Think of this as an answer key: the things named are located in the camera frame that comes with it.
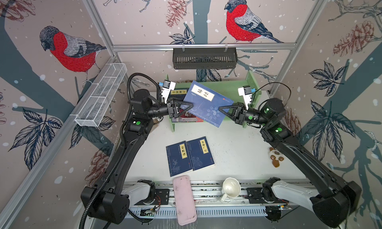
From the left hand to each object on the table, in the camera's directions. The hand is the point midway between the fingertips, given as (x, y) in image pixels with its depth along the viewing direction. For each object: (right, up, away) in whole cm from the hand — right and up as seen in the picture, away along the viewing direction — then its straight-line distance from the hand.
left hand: (189, 106), depth 59 cm
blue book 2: (+5, -29, +29) cm, 41 cm away
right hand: (+11, -2, 0) cm, 12 cm away
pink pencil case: (-2, -47, +10) cm, 48 cm away
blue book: (-7, -31, +27) cm, 42 cm away
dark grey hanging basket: (+10, +35, +46) cm, 59 cm away
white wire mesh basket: (-48, +1, +16) cm, 51 cm away
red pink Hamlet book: (-2, -7, +30) cm, 31 cm away
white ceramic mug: (+21, -43, +16) cm, 50 cm away
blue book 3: (-7, +7, +22) cm, 24 cm away
